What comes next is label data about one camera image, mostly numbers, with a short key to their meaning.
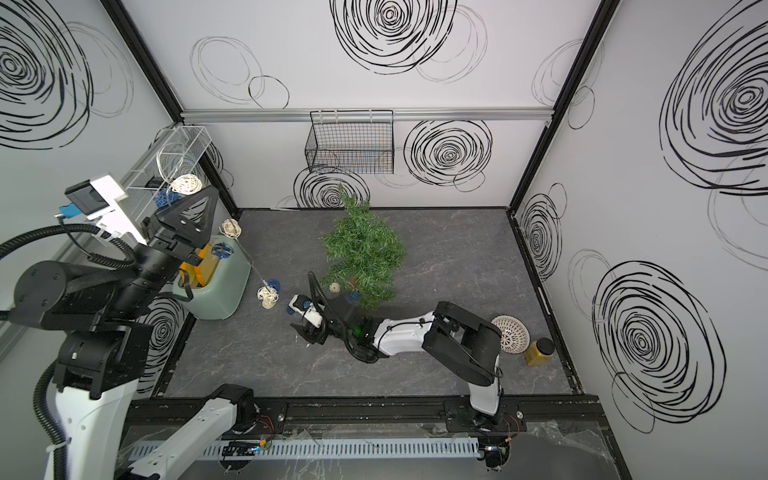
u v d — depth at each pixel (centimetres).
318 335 71
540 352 77
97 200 33
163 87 84
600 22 73
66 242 60
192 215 101
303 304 67
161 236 36
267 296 57
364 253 72
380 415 76
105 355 35
